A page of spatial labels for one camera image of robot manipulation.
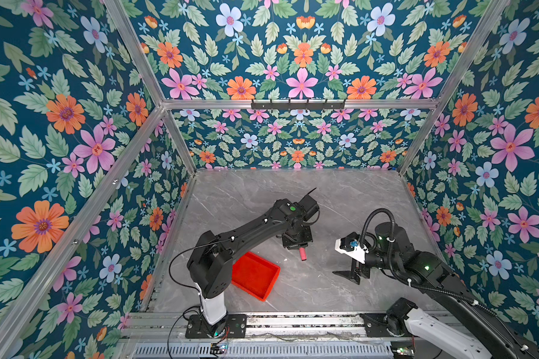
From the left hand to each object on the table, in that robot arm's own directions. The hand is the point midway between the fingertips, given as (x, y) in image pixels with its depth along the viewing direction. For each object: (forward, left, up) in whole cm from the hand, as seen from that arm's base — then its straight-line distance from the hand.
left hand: (311, 247), depth 79 cm
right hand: (-5, -8, +9) cm, 13 cm away
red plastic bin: (-5, +22, -11) cm, 25 cm away
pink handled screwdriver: (-2, +3, -1) cm, 4 cm away
